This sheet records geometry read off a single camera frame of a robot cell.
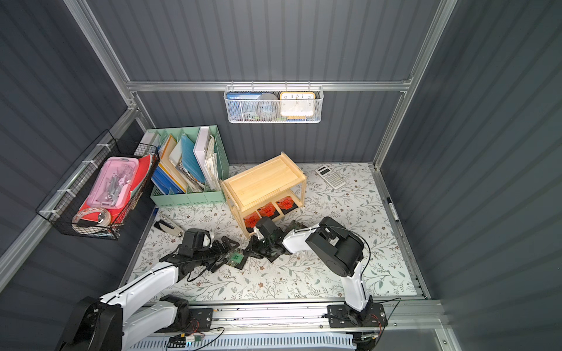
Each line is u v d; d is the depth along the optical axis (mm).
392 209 1071
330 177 1142
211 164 889
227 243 786
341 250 518
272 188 846
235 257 867
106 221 659
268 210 991
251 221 958
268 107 904
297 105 888
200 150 915
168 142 963
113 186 721
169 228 940
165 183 963
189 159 931
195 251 696
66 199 621
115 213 690
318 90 891
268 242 737
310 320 745
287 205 1016
